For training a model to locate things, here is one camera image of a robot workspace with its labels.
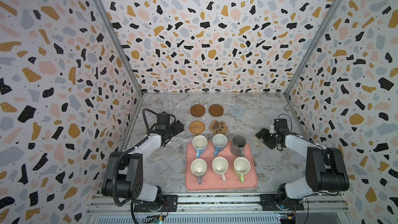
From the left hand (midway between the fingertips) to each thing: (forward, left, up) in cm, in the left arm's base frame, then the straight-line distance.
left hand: (181, 126), depth 92 cm
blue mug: (-8, -11, -5) cm, 15 cm away
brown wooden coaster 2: (+20, -22, -10) cm, 32 cm away
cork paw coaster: (+5, -23, -9) cm, 25 cm away
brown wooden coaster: (+19, -9, -8) cm, 23 cm away
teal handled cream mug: (-22, -11, -7) cm, 25 cm away
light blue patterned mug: (-8, -23, -4) cm, 24 cm away
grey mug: (-12, -32, -4) cm, 34 cm away
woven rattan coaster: (+5, -9, -9) cm, 14 cm away
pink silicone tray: (-28, -18, -9) cm, 34 cm away
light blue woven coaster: (+18, -36, -9) cm, 42 cm away
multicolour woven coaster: (-7, -47, -8) cm, 49 cm away
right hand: (-4, -48, -6) cm, 49 cm away
